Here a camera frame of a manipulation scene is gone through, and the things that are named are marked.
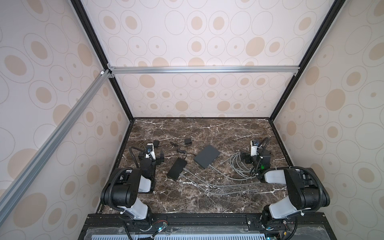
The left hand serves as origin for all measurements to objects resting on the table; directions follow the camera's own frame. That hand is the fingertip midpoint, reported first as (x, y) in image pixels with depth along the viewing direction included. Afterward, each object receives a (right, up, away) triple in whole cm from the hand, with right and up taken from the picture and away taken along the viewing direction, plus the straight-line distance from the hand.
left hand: (156, 145), depth 89 cm
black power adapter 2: (+18, +1, +17) cm, 25 cm away
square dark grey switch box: (+31, -8, +8) cm, 33 cm away
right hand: (+58, -3, +6) cm, 59 cm away
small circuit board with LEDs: (+9, -36, -18) cm, 42 cm away
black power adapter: (-4, 0, +14) cm, 14 cm away
